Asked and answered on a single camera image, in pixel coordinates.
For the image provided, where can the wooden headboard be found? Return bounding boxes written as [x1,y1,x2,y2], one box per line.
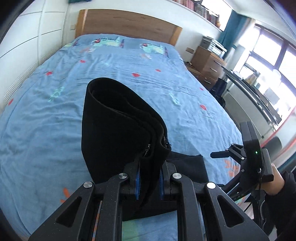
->
[75,9,182,46]

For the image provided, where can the white wardrobe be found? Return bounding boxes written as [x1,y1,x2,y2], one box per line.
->
[1,1,69,109]

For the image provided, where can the right hand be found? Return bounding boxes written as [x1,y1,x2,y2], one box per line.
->
[261,163,285,196]

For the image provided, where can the long desk with rail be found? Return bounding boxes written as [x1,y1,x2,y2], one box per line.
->
[221,66,280,125]

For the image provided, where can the dark bag on floor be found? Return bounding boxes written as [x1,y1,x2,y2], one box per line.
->
[210,78,227,108]

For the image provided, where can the white printer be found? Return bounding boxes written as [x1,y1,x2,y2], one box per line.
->
[200,36,227,59]

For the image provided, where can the black pants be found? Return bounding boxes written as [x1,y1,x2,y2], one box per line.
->
[81,77,208,221]

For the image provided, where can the wooden chest of drawers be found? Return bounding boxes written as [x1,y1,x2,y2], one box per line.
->
[191,46,226,90]

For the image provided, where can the low wooden nightstand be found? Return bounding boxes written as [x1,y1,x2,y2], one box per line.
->
[185,65,201,78]

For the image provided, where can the row of books on shelf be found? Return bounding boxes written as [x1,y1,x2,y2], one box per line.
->
[174,0,221,28]

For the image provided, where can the right teal curtain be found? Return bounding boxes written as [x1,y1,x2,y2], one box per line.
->
[218,10,251,51]

